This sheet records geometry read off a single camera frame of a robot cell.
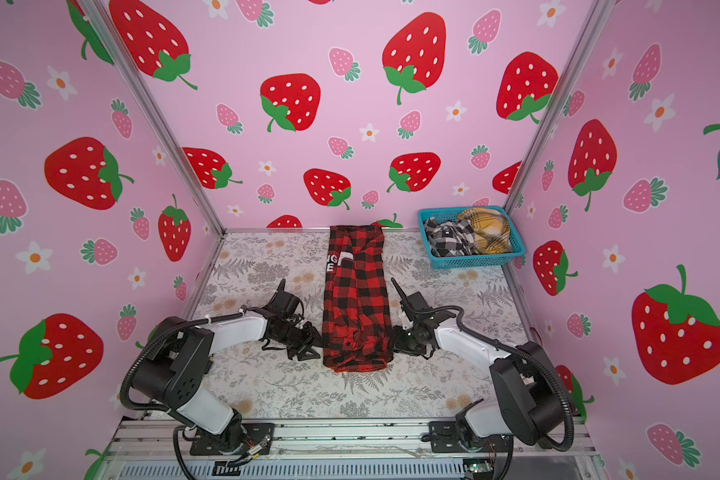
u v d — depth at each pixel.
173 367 0.46
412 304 0.70
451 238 1.07
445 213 1.15
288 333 0.78
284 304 0.77
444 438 0.73
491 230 1.07
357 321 0.93
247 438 0.73
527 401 0.42
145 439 0.75
